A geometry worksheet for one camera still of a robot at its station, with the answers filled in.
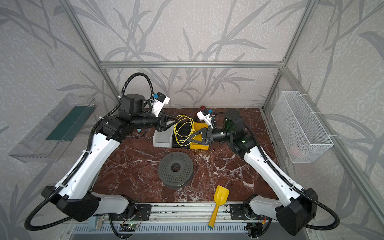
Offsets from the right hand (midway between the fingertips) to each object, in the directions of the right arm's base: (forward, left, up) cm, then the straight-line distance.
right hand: (190, 137), depth 58 cm
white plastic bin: (+21, +22, -36) cm, 47 cm away
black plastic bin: (+3, +5, -5) cm, 7 cm away
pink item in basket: (+3, -51, -18) cm, 55 cm away
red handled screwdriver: (+49, -5, -34) cm, 60 cm away
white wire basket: (+1, -45, -3) cm, 45 cm away
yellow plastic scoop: (-14, -14, -37) cm, 42 cm away
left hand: (+10, +6, +1) cm, 12 cm away
